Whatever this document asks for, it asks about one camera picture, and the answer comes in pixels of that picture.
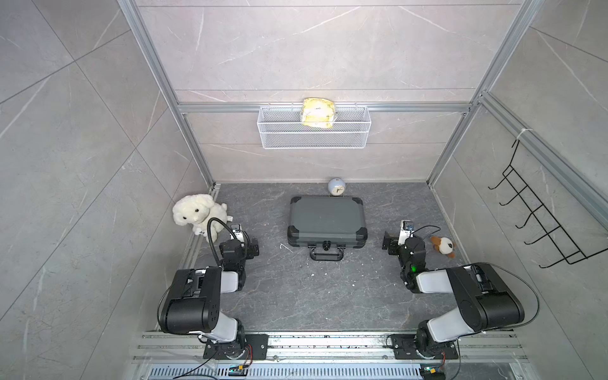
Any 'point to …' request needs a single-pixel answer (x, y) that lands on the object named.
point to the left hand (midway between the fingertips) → (242, 236)
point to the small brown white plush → (444, 245)
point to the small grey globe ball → (336, 186)
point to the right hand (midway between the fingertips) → (399, 232)
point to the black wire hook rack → (563, 241)
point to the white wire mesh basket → (283, 127)
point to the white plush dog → (197, 210)
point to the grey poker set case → (327, 225)
